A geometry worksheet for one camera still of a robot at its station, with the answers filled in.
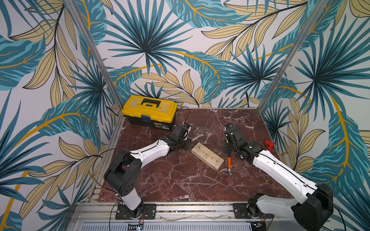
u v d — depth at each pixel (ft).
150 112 3.07
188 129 2.69
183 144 2.51
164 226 2.31
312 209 1.25
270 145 3.21
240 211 2.40
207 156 2.95
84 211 2.42
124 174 1.46
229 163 2.62
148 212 2.40
